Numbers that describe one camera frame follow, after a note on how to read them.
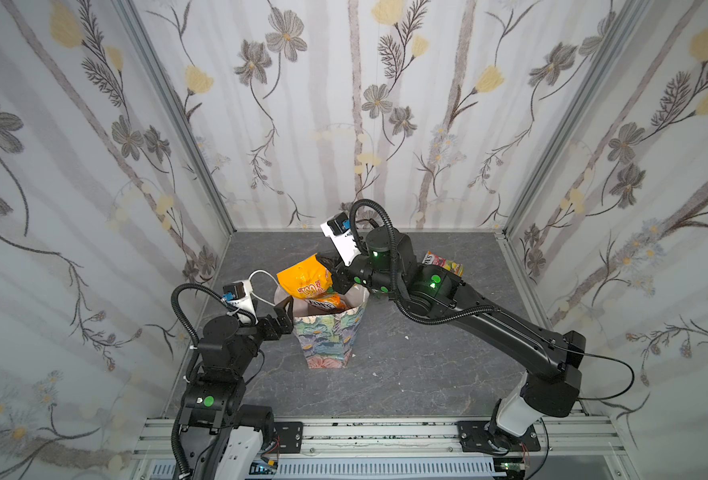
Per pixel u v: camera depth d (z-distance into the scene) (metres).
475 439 0.73
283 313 0.60
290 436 0.74
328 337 0.73
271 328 0.59
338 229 0.50
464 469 0.70
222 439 0.44
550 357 0.41
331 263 0.56
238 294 0.56
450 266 1.07
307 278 0.64
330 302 0.80
